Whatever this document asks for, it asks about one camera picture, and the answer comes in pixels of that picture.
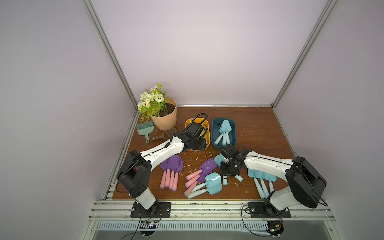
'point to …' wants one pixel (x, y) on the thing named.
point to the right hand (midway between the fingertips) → (220, 168)
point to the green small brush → (145, 128)
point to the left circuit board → (148, 224)
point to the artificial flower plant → (153, 102)
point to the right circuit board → (275, 227)
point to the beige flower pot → (167, 120)
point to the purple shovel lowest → (202, 179)
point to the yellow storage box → (207, 135)
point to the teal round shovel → (219, 138)
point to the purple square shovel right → (206, 166)
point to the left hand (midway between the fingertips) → (206, 144)
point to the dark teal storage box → (216, 123)
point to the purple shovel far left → (164, 176)
